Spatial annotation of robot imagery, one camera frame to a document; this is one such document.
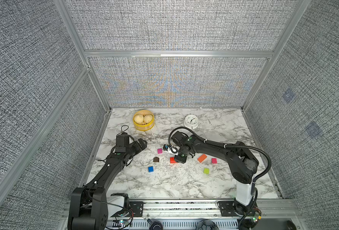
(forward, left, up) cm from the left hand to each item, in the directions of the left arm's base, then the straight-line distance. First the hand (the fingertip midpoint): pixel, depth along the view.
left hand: (142, 145), depth 88 cm
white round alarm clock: (+21, -34, -5) cm, 41 cm away
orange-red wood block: (-7, -37, -7) cm, 38 cm away
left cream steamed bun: (+25, +4, -3) cm, 25 cm away
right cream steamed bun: (+24, -2, -2) cm, 24 cm away
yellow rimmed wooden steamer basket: (+19, 0, -6) cm, 20 cm away
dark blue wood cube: (-11, -5, -10) cm, 16 cm away
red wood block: (-7, -18, -7) cm, 21 cm away
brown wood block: (-5, -8, -10) cm, 14 cm away
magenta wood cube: (-1, -11, -7) cm, 13 cm away
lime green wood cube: (-14, -39, -9) cm, 42 cm away
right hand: (-4, -22, -7) cm, 23 cm away
